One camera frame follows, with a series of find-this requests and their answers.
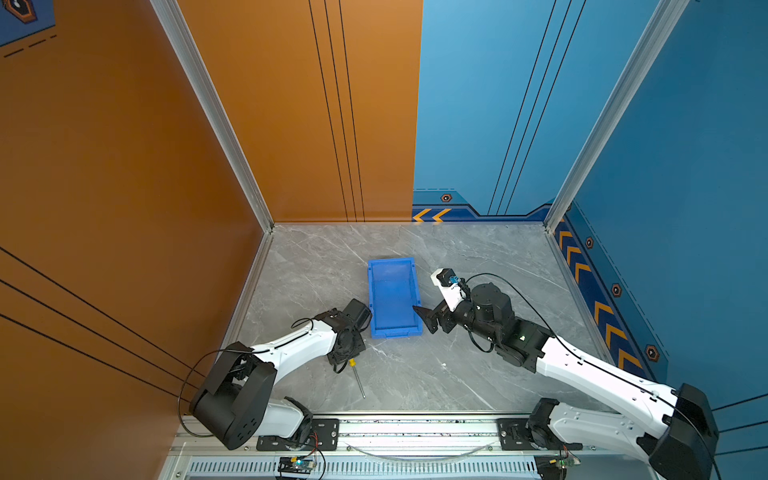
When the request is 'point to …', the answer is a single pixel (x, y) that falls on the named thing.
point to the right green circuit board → (564, 462)
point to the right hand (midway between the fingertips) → (425, 295)
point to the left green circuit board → (296, 464)
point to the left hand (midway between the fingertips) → (356, 348)
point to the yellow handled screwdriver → (353, 364)
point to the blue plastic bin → (393, 294)
